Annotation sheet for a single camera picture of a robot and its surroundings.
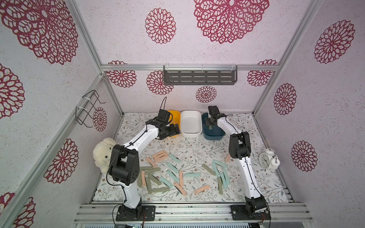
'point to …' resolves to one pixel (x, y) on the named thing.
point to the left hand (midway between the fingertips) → (174, 133)
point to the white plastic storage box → (191, 123)
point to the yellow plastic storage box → (176, 119)
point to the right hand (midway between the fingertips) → (209, 118)
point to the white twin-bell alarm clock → (269, 159)
